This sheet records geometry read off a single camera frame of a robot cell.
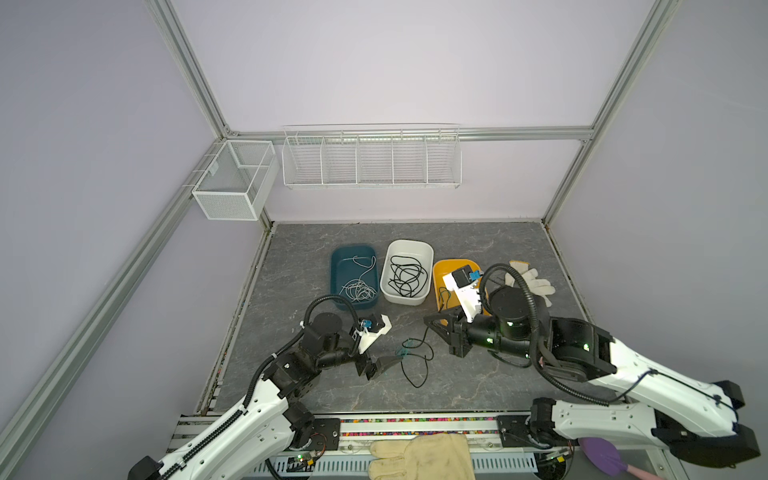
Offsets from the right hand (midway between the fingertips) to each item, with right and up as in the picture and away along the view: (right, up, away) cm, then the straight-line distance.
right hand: (424, 323), depth 57 cm
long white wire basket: (-13, +46, +41) cm, 63 cm away
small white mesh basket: (-58, +36, +39) cm, 79 cm away
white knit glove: (+42, +2, +43) cm, 60 cm away
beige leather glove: (+3, -36, +14) cm, 38 cm away
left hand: (-7, -9, +14) cm, 17 cm away
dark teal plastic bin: (-20, +5, +45) cm, 50 cm away
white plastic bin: (+4, +14, +50) cm, 53 cm away
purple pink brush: (+46, -36, +14) cm, 60 cm away
